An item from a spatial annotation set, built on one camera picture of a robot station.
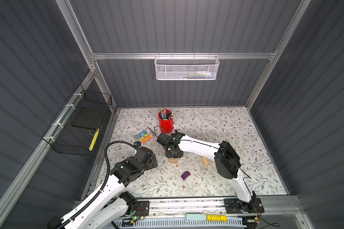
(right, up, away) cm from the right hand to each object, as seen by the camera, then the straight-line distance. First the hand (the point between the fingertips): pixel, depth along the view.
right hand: (172, 156), depth 89 cm
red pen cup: (-5, +19, +13) cm, 23 cm away
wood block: (+2, -3, 0) cm, 4 cm away
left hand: (-13, +1, -12) cm, 18 cm away
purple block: (+8, -9, -7) cm, 14 cm away
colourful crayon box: (-21, +12, +12) cm, 27 cm away
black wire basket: (-50, +18, -16) cm, 56 cm away
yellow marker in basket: (-38, +13, -20) cm, 45 cm away
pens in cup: (-4, +26, +11) cm, 28 cm away
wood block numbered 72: (0, -3, 0) cm, 3 cm away
